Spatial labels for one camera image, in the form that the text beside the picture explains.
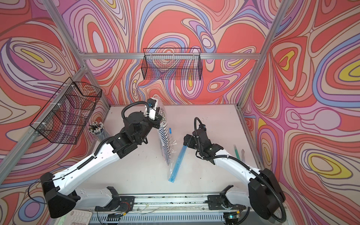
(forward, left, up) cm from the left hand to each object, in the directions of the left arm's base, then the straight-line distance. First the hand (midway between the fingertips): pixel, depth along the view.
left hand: (160, 107), depth 67 cm
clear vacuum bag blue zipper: (-6, -5, -36) cm, 37 cm away
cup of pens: (+2, +41, -20) cm, 46 cm away
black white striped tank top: (-8, -1, -15) cm, 17 cm away
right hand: (-4, -16, -27) cm, 31 cm away
